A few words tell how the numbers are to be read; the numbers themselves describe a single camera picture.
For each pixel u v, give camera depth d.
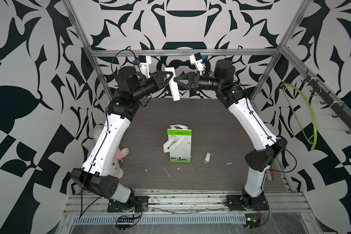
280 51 0.90
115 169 0.79
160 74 0.55
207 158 0.87
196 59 0.57
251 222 0.71
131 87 0.48
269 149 0.46
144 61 0.55
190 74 0.57
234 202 0.74
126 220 0.73
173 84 0.60
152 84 0.54
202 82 0.57
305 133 0.73
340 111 0.56
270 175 0.81
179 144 0.73
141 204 0.74
